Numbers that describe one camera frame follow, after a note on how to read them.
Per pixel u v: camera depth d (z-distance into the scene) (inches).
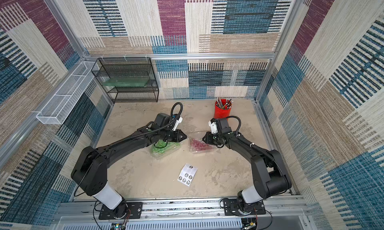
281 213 28.8
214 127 32.8
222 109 38.9
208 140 31.3
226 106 37.9
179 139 29.3
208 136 31.5
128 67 39.5
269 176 17.3
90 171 18.3
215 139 30.4
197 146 36.6
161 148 27.8
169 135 28.9
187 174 32.7
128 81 39.3
